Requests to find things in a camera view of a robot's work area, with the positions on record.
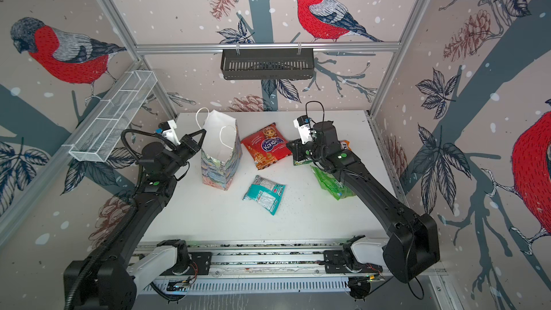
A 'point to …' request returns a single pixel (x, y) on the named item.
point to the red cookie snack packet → (267, 146)
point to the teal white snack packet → (265, 194)
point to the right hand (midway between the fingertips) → (289, 141)
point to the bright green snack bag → (333, 185)
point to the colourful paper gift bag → (222, 152)
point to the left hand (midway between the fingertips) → (209, 127)
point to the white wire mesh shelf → (97, 143)
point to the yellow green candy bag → (298, 163)
